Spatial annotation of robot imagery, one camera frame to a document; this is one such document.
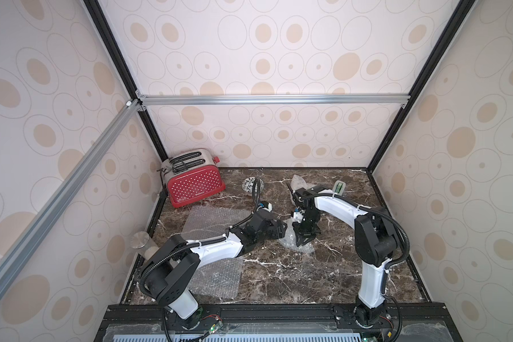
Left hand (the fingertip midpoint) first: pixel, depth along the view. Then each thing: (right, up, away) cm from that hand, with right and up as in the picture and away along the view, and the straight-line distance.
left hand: (288, 226), depth 84 cm
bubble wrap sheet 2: (+8, +18, +21) cm, 28 cm away
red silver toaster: (-42, +21, +10) cm, 47 cm away
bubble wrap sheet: (-26, -20, -3) cm, 33 cm away
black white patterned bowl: (-18, +17, +25) cm, 35 cm away
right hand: (+8, -7, +3) cm, 11 cm away
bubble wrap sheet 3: (+1, -6, +2) cm, 6 cm away
